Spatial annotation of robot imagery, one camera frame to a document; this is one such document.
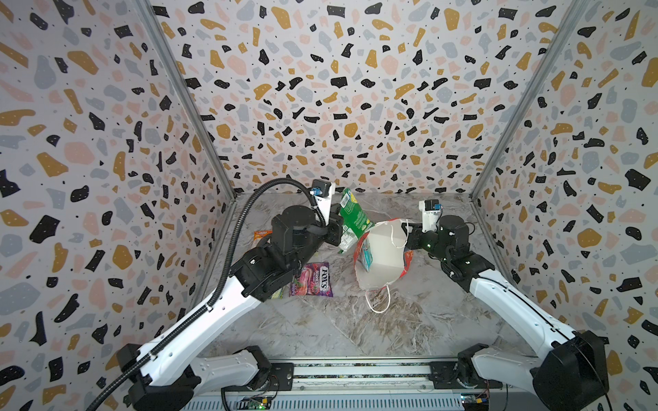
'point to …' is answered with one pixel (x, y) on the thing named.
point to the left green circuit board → (260, 402)
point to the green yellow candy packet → (278, 294)
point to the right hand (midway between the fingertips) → (400, 220)
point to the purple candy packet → (314, 279)
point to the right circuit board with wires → (475, 402)
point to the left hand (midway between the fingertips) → (340, 202)
